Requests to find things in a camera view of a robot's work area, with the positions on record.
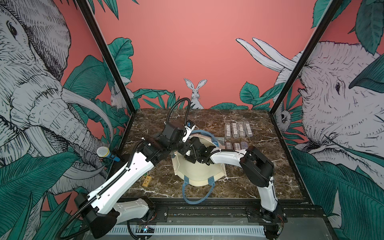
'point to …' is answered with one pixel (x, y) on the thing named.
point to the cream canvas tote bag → (199, 178)
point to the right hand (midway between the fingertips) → (185, 149)
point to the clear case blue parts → (247, 129)
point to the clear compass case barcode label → (227, 130)
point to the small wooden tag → (147, 181)
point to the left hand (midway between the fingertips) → (189, 138)
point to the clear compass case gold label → (235, 130)
